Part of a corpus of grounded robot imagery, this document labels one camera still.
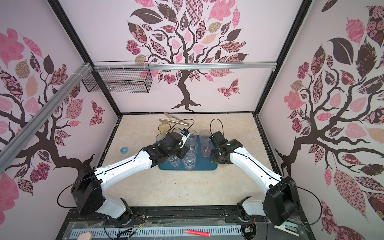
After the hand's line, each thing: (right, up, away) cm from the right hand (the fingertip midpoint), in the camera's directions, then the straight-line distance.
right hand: (215, 157), depth 82 cm
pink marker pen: (-11, -33, -14) cm, 37 cm away
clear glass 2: (-15, -4, +10) cm, 18 cm away
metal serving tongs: (-33, +26, +35) cm, 55 cm away
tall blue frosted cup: (-34, +11, +10) cm, 37 cm away
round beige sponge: (-62, -33, -15) cm, 72 cm away
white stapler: (+33, -30, -13) cm, 47 cm away
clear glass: (-24, -5, +10) cm, 27 cm away
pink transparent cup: (-4, +3, +14) cm, 15 cm away
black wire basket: (-61, +50, +12) cm, 80 cm away
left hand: (-17, +6, -1) cm, 18 cm away
